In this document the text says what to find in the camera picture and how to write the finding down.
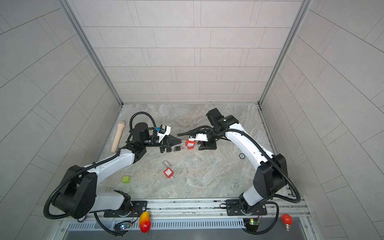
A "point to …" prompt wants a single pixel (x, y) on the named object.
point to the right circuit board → (251, 224)
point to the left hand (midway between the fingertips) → (182, 141)
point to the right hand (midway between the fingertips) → (200, 143)
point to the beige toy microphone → (120, 126)
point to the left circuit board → (123, 225)
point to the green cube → (126, 179)
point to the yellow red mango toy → (145, 221)
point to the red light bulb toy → (287, 220)
